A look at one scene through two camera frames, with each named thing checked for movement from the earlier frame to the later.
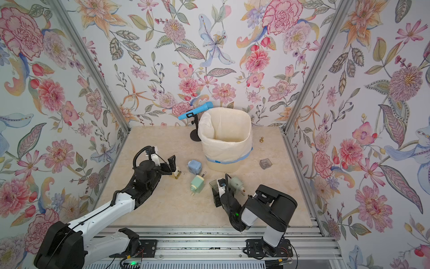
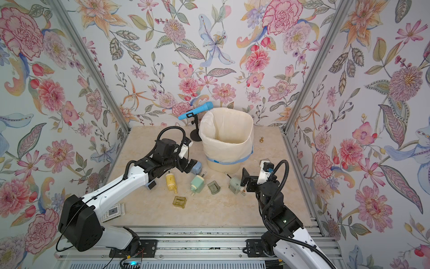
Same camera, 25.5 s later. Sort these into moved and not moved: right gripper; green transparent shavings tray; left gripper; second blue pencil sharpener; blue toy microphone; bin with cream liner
Moved: right gripper; left gripper
Not moved: bin with cream liner; blue toy microphone; green transparent shavings tray; second blue pencil sharpener
